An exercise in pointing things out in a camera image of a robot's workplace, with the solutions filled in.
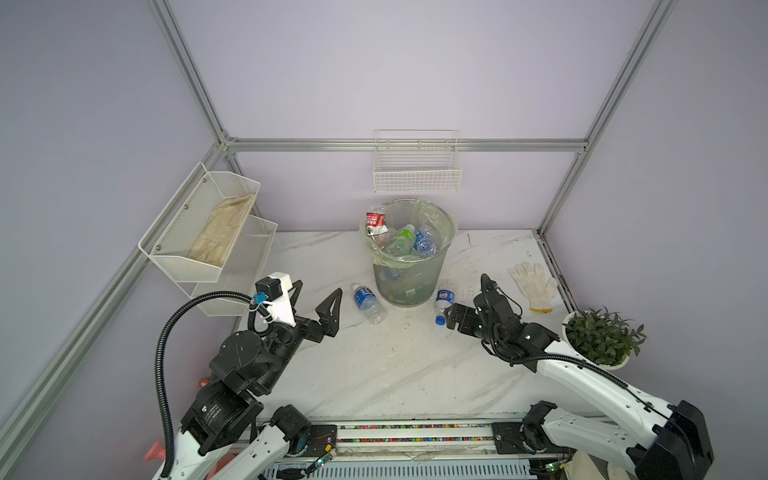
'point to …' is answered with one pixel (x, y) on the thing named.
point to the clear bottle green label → (402, 243)
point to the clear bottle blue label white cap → (366, 301)
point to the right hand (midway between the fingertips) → (455, 313)
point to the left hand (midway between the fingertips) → (321, 289)
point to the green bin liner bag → (414, 212)
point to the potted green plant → (603, 338)
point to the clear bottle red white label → (376, 225)
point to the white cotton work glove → (539, 290)
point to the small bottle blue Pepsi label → (444, 299)
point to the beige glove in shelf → (216, 236)
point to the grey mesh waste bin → (412, 285)
